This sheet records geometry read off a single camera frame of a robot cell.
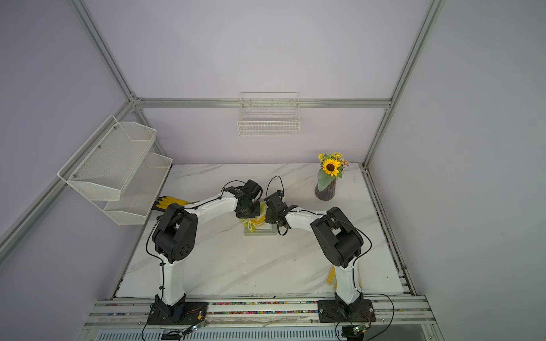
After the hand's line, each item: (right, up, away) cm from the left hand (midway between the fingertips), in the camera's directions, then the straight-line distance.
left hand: (253, 215), depth 97 cm
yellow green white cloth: (0, -3, -6) cm, 7 cm away
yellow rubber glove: (+33, -22, -15) cm, 42 cm away
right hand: (+9, -2, +3) cm, 10 cm away
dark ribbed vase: (+36, +10, +5) cm, 38 cm away
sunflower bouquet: (+34, +22, -11) cm, 42 cm away
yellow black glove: (-45, +6, +5) cm, 45 cm away
